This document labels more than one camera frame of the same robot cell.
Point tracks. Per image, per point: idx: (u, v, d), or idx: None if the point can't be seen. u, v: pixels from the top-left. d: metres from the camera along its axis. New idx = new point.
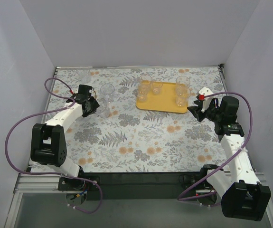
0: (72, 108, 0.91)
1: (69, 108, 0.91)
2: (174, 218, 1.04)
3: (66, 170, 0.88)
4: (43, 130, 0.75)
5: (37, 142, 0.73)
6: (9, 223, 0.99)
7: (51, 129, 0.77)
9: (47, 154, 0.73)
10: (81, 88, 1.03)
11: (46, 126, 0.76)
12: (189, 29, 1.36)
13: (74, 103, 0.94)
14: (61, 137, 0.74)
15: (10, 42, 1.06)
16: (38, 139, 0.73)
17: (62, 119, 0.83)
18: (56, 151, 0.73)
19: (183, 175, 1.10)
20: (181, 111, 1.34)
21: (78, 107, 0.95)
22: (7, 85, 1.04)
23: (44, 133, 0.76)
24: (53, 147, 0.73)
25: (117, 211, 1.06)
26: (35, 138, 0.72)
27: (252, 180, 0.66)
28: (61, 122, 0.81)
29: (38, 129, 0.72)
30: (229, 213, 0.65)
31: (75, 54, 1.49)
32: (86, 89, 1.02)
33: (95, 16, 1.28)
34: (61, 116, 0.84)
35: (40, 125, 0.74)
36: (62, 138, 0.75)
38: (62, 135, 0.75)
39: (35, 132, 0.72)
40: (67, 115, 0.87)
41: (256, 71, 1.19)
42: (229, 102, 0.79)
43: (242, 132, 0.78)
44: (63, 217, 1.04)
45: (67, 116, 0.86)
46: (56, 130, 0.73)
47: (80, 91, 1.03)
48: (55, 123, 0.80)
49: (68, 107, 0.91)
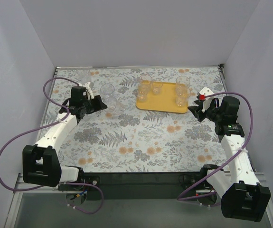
0: (65, 121, 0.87)
1: (62, 122, 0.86)
2: (174, 218, 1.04)
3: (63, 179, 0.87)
4: (35, 152, 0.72)
5: (29, 165, 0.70)
6: (9, 223, 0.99)
7: (42, 149, 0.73)
9: (40, 175, 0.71)
10: (73, 92, 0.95)
11: (38, 147, 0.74)
12: (190, 29, 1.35)
13: (68, 114, 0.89)
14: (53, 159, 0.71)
15: (10, 42, 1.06)
16: (30, 162, 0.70)
17: (54, 137, 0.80)
18: (49, 174, 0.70)
19: (183, 175, 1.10)
20: (181, 111, 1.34)
21: (71, 118, 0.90)
22: (8, 85, 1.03)
23: (37, 154, 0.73)
24: (46, 170, 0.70)
25: (117, 211, 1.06)
26: (26, 161, 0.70)
27: (252, 181, 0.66)
28: (53, 142, 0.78)
29: (29, 152, 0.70)
30: (229, 213, 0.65)
31: (75, 54, 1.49)
32: (79, 93, 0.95)
33: (95, 16, 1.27)
34: (53, 134, 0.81)
35: (31, 147, 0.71)
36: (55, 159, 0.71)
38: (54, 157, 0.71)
39: (26, 156, 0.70)
40: (60, 131, 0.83)
41: (256, 71, 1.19)
42: (230, 102, 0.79)
43: (242, 132, 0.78)
44: (63, 216, 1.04)
45: (59, 132, 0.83)
46: (48, 153, 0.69)
47: (72, 96, 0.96)
48: (47, 143, 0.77)
49: (61, 120, 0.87)
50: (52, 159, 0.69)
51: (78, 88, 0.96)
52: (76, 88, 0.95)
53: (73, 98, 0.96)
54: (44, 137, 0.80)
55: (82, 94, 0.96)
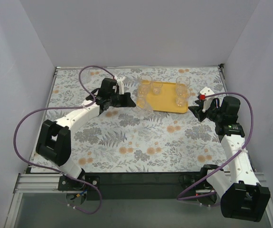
0: (88, 109, 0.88)
1: (85, 108, 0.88)
2: (174, 217, 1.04)
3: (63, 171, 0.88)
4: (52, 128, 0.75)
5: (43, 137, 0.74)
6: (9, 224, 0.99)
7: (59, 128, 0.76)
9: (49, 151, 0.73)
10: (104, 83, 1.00)
11: (56, 125, 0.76)
12: (190, 29, 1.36)
13: (93, 103, 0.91)
14: (66, 140, 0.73)
15: (10, 42, 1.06)
16: (44, 136, 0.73)
17: (73, 120, 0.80)
18: (58, 152, 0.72)
19: (183, 175, 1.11)
20: (181, 111, 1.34)
21: (95, 108, 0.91)
22: (7, 84, 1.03)
23: (54, 130, 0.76)
24: (56, 147, 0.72)
25: (117, 212, 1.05)
26: (42, 134, 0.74)
27: (252, 181, 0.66)
28: (70, 124, 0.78)
29: (47, 127, 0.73)
30: (228, 213, 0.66)
31: (76, 54, 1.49)
32: (108, 85, 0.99)
33: (95, 16, 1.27)
34: (73, 117, 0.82)
35: (50, 122, 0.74)
36: (67, 140, 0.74)
38: (67, 138, 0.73)
39: (43, 129, 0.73)
40: (80, 116, 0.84)
41: (256, 71, 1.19)
42: (230, 102, 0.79)
43: (243, 133, 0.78)
44: (63, 216, 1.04)
45: (80, 117, 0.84)
46: (63, 132, 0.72)
47: (102, 86, 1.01)
48: (66, 123, 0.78)
49: (84, 107, 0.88)
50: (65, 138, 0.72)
51: (110, 80, 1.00)
52: (108, 80, 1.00)
53: (102, 88, 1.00)
54: (65, 117, 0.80)
55: (110, 87, 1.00)
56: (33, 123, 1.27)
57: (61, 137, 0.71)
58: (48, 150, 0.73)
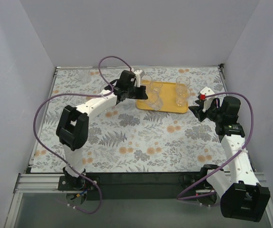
0: (106, 98, 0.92)
1: (103, 97, 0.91)
2: (174, 217, 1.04)
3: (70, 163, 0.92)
4: (72, 113, 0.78)
5: (64, 121, 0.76)
6: (9, 224, 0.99)
7: (79, 114, 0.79)
9: (67, 135, 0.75)
10: (123, 75, 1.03)
11: (76, 110, 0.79)
12: (190, 29, 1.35)
13: (111, 93, 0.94)
14: (84, 126, 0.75)
15: (10, 42, 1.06)
16: (64, 119, 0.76)
17: (92, 108, 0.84)
18: (75, 137, 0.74)
19: (183, 175, 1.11)
20: (181, 111, 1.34)
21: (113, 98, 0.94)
22: (7, 84, 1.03)
23: (73, 115, 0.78)
24: (75, 131, 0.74)
25: (117, 212, 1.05)
26: (62, 118, 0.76)
27: (252, 181, 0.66)
28: (89, 111, 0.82)
29: (67, 112, 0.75)
30: (228, 213, 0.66)
31: (76, 54, 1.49)
32: (127, 77, 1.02)
33: (95, 16, 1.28)
34: (92, 104, 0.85)
35: (70, 108, 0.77)
36: (85, 126, 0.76)
38: (86, 124, 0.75)
39: (63, 113, 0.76)
40: (98, 104, 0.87)
41: (256, 71, 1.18)
42: (230, 102, 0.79)
43: (243, 133, 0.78)
44: (63, 216, 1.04)
45: (98, 105, 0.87)
46: (82, 118, 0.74)
47: (121, 78, 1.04)
48: (85, 110, 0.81)
49: (103, 96, 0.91)
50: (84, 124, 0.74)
51: (128, 72, 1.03)
52: (127, 72, 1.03)
53: (121, 80, 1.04)
54: (84, 104, 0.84)
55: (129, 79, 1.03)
56: (34, 123, 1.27)
57: (80, 123, 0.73)
58: (67, 133, 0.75)
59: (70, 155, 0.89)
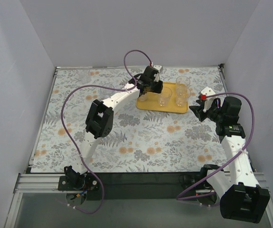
0: (129, 92, 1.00)
1: (127, 91, 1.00)
2: (174, 217, 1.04)
3: (84, 155, 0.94)
4: (99, 107, 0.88)
5: (92, 113, 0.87)
6: (9, 223, 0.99)
7: (105, 108, 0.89)
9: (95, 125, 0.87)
10: (147, 70, 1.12)
11: (102, 104, 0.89)
12: (190, 29, 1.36)
13: (134, 87, 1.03)
14: (109, 118, 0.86)
15: (10, 42, 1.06)
16: (93, 112, 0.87)
17: (117, 102, 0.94)
18: (102, 127, 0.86)
19: (183, 175, 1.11)
20: (181, 111, 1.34)
21: (136, 92, 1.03)
22: (8, 85, 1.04)
23: (100, 108, 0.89)
24: (102, 122, 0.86)
25: (117, 212, 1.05)
26: (91, 109, 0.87)
27: (252, 183, 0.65)
28: (113, 105, 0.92)
29: (96, 105, 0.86)
30: (227, 214, 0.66)
31: (75, 54, 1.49)
32: (151, 72, 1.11)
33: (94, 16, 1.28)
34: (117, 98, 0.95)
35: (98, 101, 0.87)
36: (110, 118, 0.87)
38: (110, 118, 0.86)
39: (92, 106, 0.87)
40: (122, 99, 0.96)
41: (256, 71, 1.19)
42: (231, 102, 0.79)
43: (243, 133, 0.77)
44: (63, 217, 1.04)
45: (122, 99, 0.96)
46: (108, 112, 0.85)
47: (145, 72, 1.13)
48: (110, 103, 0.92)
49: (127, 90, 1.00)
50: (109, 117, 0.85)
51: (152, 68, 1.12)
52: (150, 68, 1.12)
53: (145, 74, 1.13)
54: (110, 98, 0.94)
55: (152, 74, 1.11)
56: (34, 123, 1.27)
57: (107, 116, 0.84)
58: (95, 123, 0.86)
59: (88, 145, 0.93)
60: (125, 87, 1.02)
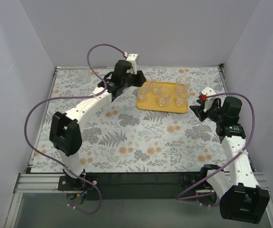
0: (99, 97, 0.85)
1: (96, 98, 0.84)
2: (174, 217, 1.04)
3: (69, 166, 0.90)
4: (62, 119, 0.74)
5: (55, 128, 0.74)
6: (9, 223, 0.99)
7: (69, 119, 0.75)
9: (61, 142, 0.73)
10: (117, 67, 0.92)
11: (65, 117, 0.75)
12: (190, 29, 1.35)
13: (104, 91, 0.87)
14: (76, 132, 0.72)
15: (10, 42, 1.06)
16: (56, 127, 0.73)
17: (83, 112, 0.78)
18: (68, 143, 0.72)
19: (183, 175, 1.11)
20: (181, 111, 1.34)
21: (106, 96, 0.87)
22: (8, 85, 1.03)
23: (64, 120, 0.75)
24: (67, 138, 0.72)
25: (117, 212, 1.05)
26: (53, 124, 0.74)
27: (251, 183, 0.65)
28: (79, 117, 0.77)
29: (57, 118, 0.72)
30: (227, 215, 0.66)
31: (75, 54, 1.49)
32: (122, 69, 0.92)
33: (94, 16, 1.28)
34: (83, 108, 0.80)
35: (60, 114, 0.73)
36: (77, 131, 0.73)
38: (77, 131, 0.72)
39: (53, 120, 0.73)
40: (90, 106, 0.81)
41: (256, 71, 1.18)
42: (232, 103, 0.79)
43: (244, 134, 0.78)
44: (63, 217, 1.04)
45: (89, 108, 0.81)
46: (72, 125, 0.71)
47: (116, 70, 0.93)
48: (75, 116, 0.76)
49: (95, 96, 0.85)
50: (75, 130, 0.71)
51: (124, 63, 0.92)
52: (121, 63, 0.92)
53: (116, 72, 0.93)
54: (75, 108, 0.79)
55: (125, 71, 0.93)
56: (33, 124, 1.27)
57: (71, 130, 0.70)
58: (60, 140, 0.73)
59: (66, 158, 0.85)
60: (92, 92, 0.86)
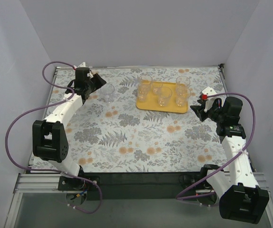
0: (71, 100, 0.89)
1: (68, 101, 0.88)
2: (174, 217, 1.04)
3: (66, 169, 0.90)
4: (43, 127, 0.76)
5: (38, 138, 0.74)
6: (9, 224, 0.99)
7: (50, 125, 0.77)
9: (48, 149, 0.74)
10: (78, 73, 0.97)
11: (46, 123, 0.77)
12: (189, 29, 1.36)
13: (73, 95, 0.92)
14: (61, 133, 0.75)
15: (10, 42, 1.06)
16: (39, 136, 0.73)
17: (62, 115, 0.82)
18: (57, 147, 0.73)
19: (183, 175, 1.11)
20: (181, 111, 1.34)
21: (77, 98, 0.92)
22: (8, 85, 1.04)
23: (45, 129, 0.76)
24: (54, 143, 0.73)
25: (117, 212, 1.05)
26: (35, 134, 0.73)
27: (251, 184, 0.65)
28: (60, 118, 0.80)
29: (39, 127, 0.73)
30: (226, 215, 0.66)
31: (75, 54, 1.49)
32: (84, 73, 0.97)
33: (95, 16, 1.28)
34: (61, 111, 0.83)
35: (40, 121, 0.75)
36: (62, 134, 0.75)
38: (62, 131, 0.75)
39: (35, 129, 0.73)
40: (66, 109, 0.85)
41: (256, 71, 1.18)
42: (232, 103, 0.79)
43: (244, 134, 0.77)
44: (63, 217, 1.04)
45: (66, 110, 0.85)
46: (56, 127, 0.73)
47: (77, 77, 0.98)
48: (55, 119, 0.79)
49: (67, 99, 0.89)
50: (61, 131, 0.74)
51: (83, 68, 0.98)
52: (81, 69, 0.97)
53: (78, 79, 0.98)
54: (52, 113, 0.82)
55: (86, 75, 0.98)
56: None
57: (57, 131, 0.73)
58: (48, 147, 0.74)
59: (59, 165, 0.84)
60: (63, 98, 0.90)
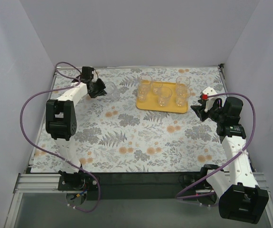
0: (79, 86, 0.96)
1: (76, 86, 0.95)
2: (174, 217, 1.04)
3: (70, 157, 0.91)
4: (56, 106, 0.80)
5: (51, 116, 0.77)
6: (9, 223, 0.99)
7: (61, 105, 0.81)
9: (59, 125, 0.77)
10: (84, 70, 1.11)
11: (58, 102, 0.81)
12: (189, 29, 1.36)
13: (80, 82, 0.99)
14: (72, 111, 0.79)
15: (10, 42, 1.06)
16: (51, 113, 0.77)
17: (71, 96, 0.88)
18: (68, 124, 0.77)
19: (183, 175, 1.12)
20: (181, 111, 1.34)
21: (84, 86, 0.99)
22: (8, 85, 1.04)
23: (57, 108, 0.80)
24: (65, 119, 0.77)
25: (117, 211, 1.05)
26: (48, 112, 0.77)
27: (250, 183, 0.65)
28: (70, 99, 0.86)
29: (52, 104, 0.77)
30: (226, 215, 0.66)
31: (75, 54, 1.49)
32: (89, 69, 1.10)
33: (95, 16, 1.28)
34: (70, 93, 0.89)
35: (52, 100, 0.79)
36: (72, 112, 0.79)
38: (73, 109, 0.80)
39: (48, 107, 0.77)
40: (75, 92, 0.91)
41: (256, 71, 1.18)
42: (233, 102, 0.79)
43: (244, 134, 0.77)
44: (63, 217, 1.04)
45: (75, 93, 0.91)
46: (68, 104, 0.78)
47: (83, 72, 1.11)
48: (66, 99, 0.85)
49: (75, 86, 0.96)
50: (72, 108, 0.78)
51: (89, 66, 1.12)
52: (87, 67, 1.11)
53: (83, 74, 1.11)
54: (63, 95, 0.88)
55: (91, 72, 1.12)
56: (33, 123, 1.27)
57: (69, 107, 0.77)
58: (59, 124, 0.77)
59: (65, 148, 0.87)
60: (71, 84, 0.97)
